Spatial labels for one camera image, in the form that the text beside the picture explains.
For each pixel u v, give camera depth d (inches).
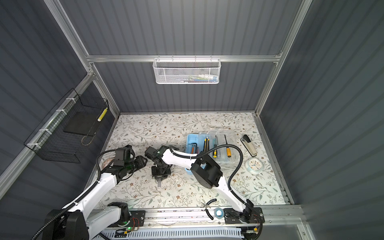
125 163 26.1
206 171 22.8
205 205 30.4
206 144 35.9
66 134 28.4
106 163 25.4
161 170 30.2
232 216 28.5
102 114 32.0
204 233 30.3
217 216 29.0
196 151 37.9
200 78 36.0
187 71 48.8
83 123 30.3
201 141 40.4
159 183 33.3
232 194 23.8
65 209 16.3
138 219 28.6
